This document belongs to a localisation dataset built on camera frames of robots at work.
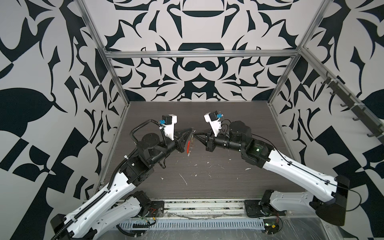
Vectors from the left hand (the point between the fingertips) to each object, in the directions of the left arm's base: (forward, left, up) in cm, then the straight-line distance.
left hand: (191, 126), depth 61 cm
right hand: (-3, -1, -3) cm, 4 cm away
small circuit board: (-32, -37, -38) cm, 62 cm away
